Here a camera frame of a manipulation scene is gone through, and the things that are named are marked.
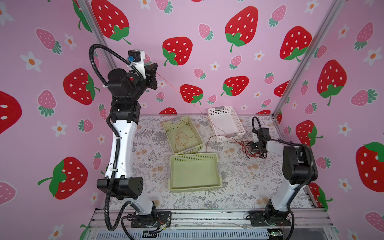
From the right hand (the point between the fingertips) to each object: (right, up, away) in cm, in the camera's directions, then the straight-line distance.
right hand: (257, 146), depth 101 cm
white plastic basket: (-19, +17, +18) cm, 31 cm away
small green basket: (-52, +7, +6) cm, 53 cm away
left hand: (-58, +39, -43) cm, 82 cm away
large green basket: (-43, -15, -11) cm, 47 cm away
